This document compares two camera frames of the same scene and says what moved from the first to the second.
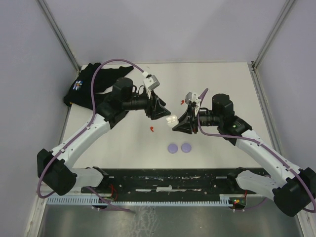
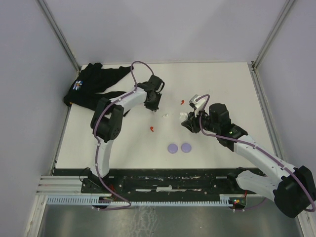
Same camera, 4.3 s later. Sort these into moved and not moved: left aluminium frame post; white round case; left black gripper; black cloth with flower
Moved: white round case; left black gripper
Not moved: left aluminium frame post; black cloth with flower
